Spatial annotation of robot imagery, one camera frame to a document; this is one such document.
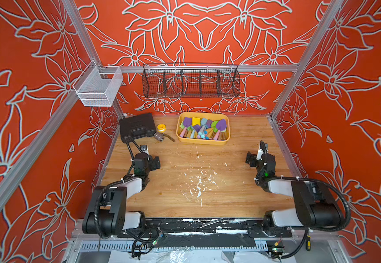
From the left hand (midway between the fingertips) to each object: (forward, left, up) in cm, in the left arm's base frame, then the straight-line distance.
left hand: (149, 156), depth 93 cm
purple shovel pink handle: (+28, -43, -1) cm, 51 cm away
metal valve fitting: (+16, -3, -2) cm, 17 cm away
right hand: (+6, -63, +3) cm, 63 cm away
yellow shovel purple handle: (+32, -26, -2) cm, 41 cm away
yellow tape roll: (+25, -2, -3) cm, 25 cm away
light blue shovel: (+29, -32, 0) cm, 43 cm away
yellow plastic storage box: (+36, -36, +1) cm, 51 cm away
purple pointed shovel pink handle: (+29, -20, -1) cm, 35 cm away
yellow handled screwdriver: (-36, -78, -5) cm, 86 cm away
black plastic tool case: (+21, +13, 0) cm, 25 cm away
